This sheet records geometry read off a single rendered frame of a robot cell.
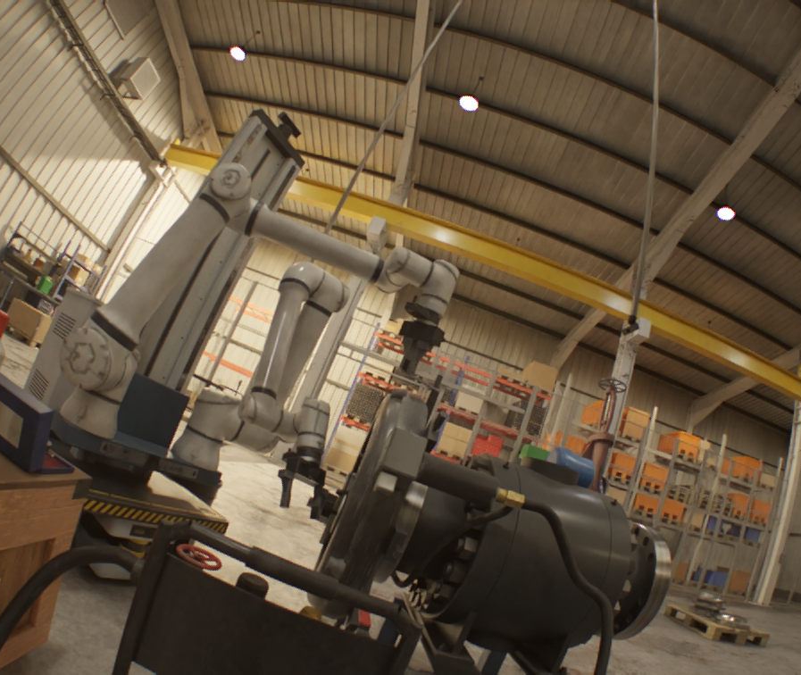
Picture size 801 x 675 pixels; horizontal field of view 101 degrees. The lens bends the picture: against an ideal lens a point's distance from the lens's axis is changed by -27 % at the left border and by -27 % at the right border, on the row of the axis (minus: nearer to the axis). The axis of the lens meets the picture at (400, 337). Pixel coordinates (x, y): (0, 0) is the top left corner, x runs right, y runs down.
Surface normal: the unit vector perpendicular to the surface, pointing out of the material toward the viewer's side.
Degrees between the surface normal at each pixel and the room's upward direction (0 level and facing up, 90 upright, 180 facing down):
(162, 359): 90
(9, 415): 103
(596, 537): 61
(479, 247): 90
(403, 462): 67
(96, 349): 93
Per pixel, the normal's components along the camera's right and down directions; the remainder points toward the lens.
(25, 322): 0.15, -0.23
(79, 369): 0.25, 0.07
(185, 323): 0.85, 0.19
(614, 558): 0.22, -0.51
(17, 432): 0.03, -0.04
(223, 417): 0.62, 0.01
